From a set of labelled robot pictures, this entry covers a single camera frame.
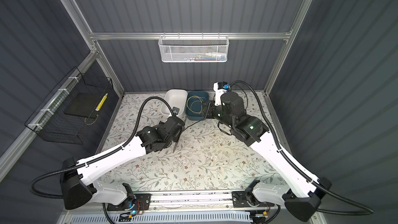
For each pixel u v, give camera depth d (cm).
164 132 56
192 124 67
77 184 39
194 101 114
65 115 71
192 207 73
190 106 111
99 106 76
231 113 47
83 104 74
